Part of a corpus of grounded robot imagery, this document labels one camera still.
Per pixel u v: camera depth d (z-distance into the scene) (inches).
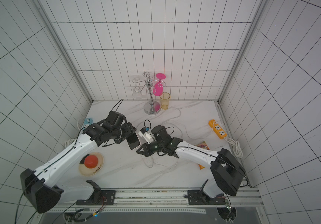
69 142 36.3
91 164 31.5
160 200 28.6
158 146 26.2
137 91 35.4
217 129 38.8
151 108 44.9
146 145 26.4
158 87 41.5
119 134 25.3
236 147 34.5
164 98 41.3
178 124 41.0
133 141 32.4
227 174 16.6
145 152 26.5
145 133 27.8
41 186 14.7
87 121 40.6
